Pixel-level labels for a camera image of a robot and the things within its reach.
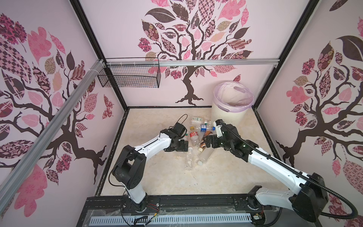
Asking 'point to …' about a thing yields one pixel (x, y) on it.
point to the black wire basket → (141, 72)
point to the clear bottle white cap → (206, 155)
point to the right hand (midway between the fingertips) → (209, 135)
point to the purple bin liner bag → (233, 96)
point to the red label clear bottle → (194, 138)
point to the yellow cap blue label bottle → (205, 128)
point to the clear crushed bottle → (189, 159)
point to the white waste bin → (233, 118)
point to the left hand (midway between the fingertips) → (179, 150)
